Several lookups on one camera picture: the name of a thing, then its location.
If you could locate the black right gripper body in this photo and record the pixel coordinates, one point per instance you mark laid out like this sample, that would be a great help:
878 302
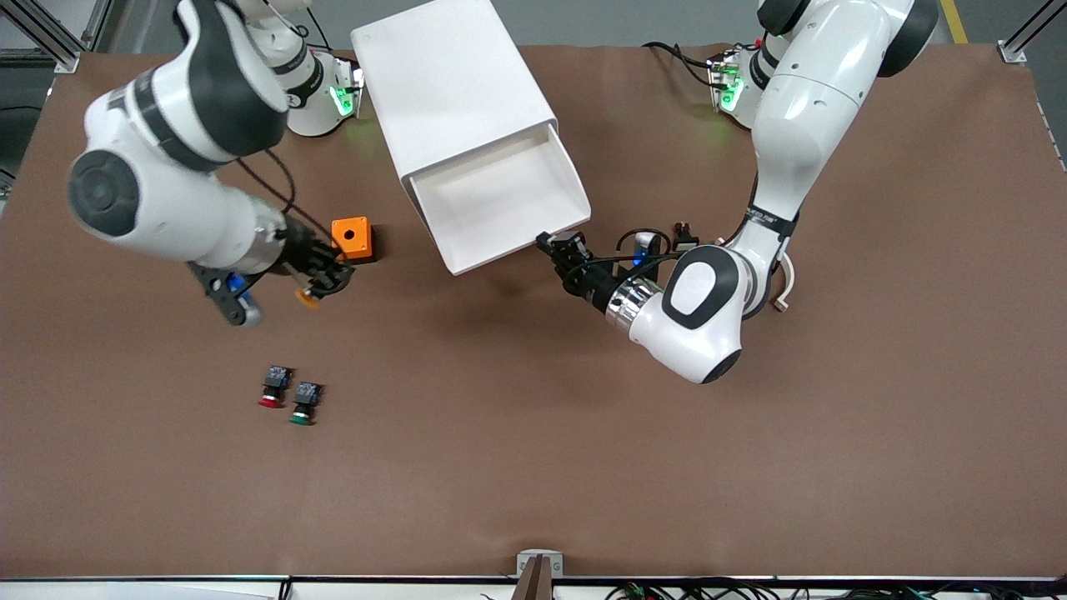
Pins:
303 248

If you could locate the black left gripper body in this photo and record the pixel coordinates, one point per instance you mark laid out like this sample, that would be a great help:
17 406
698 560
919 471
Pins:
590 282

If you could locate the yellow push button switch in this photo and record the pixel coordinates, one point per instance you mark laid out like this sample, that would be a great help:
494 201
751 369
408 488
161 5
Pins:
306 298

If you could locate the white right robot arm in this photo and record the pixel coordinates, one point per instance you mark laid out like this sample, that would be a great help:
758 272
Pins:
150 208

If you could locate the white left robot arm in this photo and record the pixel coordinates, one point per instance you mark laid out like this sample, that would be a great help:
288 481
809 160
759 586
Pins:
800 125

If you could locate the white curved plastic arc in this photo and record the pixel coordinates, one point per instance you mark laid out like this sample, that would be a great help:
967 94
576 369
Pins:
785 287

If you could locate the orange button enclosure box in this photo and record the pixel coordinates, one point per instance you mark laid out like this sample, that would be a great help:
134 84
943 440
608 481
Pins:
346 237

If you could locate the black switch with white face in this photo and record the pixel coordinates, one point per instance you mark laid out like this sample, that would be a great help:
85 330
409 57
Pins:
685 238

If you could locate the red push button switch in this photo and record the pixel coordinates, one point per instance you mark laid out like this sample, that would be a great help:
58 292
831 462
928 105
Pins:
273 385

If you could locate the green push button switch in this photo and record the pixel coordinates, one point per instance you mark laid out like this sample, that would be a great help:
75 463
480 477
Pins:
305 402

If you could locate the grey camera stand bracket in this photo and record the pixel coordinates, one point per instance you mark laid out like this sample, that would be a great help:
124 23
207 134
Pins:
538 571

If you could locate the aluminium frame post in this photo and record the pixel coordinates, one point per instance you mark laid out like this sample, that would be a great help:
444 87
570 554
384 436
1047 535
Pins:
1029 33
50 37

